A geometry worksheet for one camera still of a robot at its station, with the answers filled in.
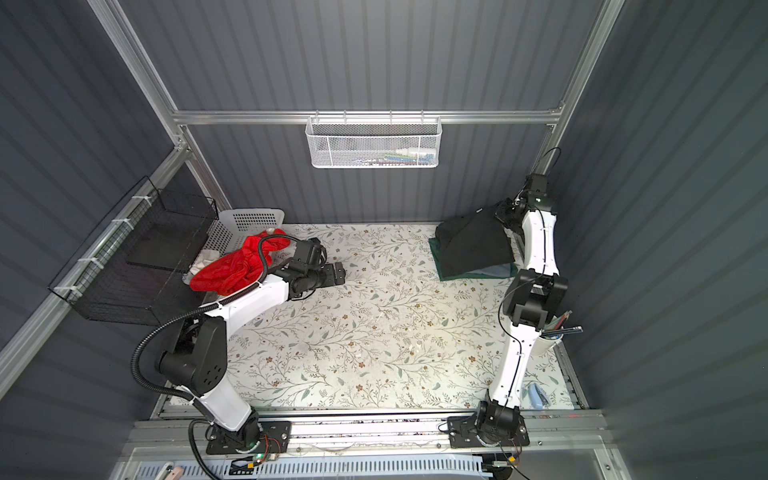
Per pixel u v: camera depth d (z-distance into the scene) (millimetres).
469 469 698
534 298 597
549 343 803
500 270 1020
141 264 740
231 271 955
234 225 1151
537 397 774
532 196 706
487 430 683
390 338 912
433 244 1142
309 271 727
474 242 982
